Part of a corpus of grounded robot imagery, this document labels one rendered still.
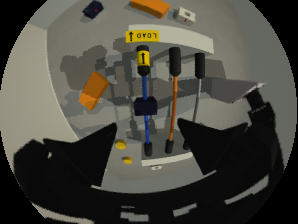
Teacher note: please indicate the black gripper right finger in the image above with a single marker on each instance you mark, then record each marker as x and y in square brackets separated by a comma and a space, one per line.
[208, 144]

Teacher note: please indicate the orange rectangular block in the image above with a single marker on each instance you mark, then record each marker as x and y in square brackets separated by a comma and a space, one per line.
[93, 90]
[152, 7]

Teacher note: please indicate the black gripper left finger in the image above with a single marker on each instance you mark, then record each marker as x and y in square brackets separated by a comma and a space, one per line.
[90, 155]

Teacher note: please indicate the yellow short cylinder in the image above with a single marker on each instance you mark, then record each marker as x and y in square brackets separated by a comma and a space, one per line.
[120, 144]
[127, 160]

